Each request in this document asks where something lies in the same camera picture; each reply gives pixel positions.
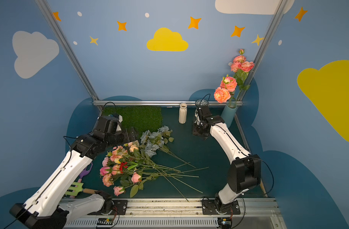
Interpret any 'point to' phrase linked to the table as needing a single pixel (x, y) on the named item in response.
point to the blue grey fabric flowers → (153, 141)
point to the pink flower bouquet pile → (128, 167)
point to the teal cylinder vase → (228, 113)
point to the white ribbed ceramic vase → (183, 113)
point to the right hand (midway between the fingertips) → (196, 130)
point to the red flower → (121, 168)
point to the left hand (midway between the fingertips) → (131, 132)
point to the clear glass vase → (200, 102)
